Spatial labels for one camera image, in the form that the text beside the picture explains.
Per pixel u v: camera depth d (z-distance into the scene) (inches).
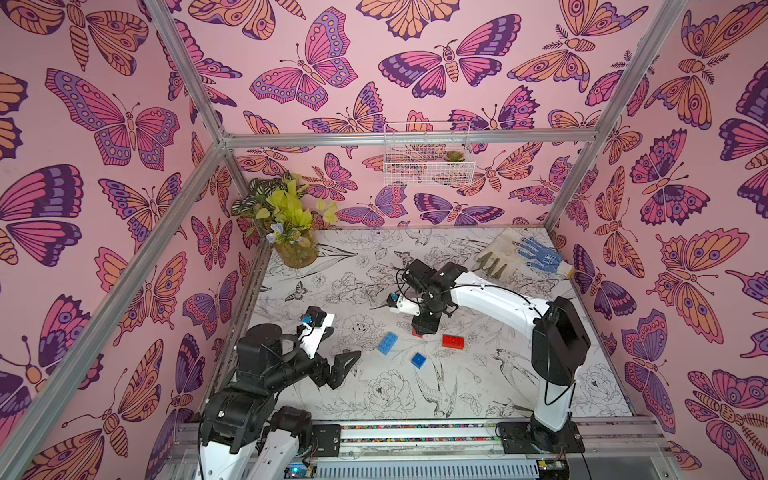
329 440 28.8
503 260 43.2
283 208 37.3
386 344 34.6
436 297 24.7
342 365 22.3
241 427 16.6
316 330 21.6
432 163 38.1
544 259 43.1
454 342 35.2
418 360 33.6
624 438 29.4
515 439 28.9
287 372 20.5
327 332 26.4
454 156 36.5
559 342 18.9
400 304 30.2
